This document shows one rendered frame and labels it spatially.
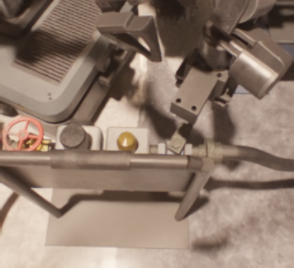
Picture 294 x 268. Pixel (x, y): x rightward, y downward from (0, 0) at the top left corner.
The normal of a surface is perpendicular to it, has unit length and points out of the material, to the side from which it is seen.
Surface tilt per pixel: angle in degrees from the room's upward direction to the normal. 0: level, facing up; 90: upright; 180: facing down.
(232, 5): 60
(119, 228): 0
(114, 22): 30
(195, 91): 0
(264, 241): 0
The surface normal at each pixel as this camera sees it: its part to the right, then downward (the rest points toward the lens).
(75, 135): 0.00, -0.41
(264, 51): -0.63, 0.38
